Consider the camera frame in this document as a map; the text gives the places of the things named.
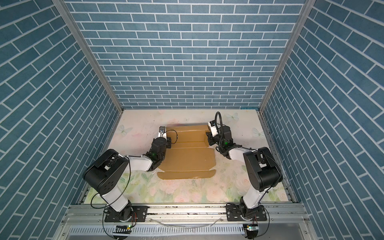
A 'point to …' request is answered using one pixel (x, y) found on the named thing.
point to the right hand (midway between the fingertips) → (207, 130)
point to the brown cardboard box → (190, 157)
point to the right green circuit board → (252, 227)
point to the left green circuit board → (122, 229)
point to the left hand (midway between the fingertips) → (166, 134)
